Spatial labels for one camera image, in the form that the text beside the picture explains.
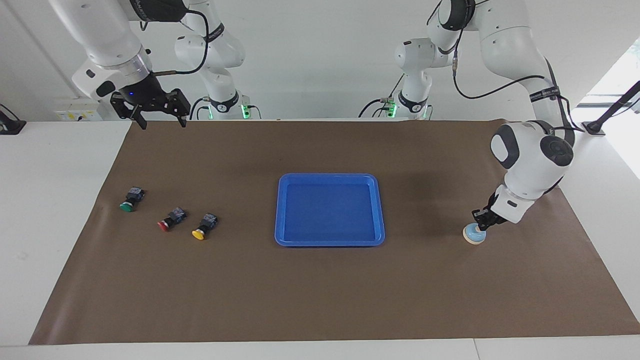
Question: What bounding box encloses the black base cable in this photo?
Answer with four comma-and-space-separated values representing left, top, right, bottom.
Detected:
358, 74, 406, 119
189, 96, 213, 121

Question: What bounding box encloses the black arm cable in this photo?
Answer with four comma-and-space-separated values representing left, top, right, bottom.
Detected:
427, 0, 583, 133
131, 0, 210, 77

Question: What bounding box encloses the black left base cable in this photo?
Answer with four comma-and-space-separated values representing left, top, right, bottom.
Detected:
358, 74, 406, 119

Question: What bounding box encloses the white wall socket box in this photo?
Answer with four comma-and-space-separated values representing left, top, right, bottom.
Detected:
54, 97, 103, 122

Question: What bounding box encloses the yellow push button switch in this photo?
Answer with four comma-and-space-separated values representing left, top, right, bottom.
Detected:
192, 213, 218, 241

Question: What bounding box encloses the black stand with pole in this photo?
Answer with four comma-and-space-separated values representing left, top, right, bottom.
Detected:
581, 80, 640, 137

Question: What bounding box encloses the brown table mat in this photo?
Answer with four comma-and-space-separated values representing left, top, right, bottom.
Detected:
28, 118, 640, 346

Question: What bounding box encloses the red push button switch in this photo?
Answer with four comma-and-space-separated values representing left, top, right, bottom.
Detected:
157, 207, 188, 232

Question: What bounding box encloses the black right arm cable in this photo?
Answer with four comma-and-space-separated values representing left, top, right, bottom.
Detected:
131, 0, 210, 77

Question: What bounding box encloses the black right base cable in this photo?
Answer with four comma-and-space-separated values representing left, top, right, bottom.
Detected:
189, 96, 213, 121

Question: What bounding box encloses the small black stand foot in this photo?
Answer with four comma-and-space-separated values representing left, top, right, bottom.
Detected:
0, 104, 27, 135

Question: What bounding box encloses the blue plastic tray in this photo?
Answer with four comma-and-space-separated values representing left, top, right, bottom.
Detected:
274, 173, 386, 248

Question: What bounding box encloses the green push button switch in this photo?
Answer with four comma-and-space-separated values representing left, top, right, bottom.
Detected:
119, 187, 146, 213

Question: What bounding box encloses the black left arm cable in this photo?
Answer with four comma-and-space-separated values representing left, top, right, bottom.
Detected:
427, 0, 583, 133

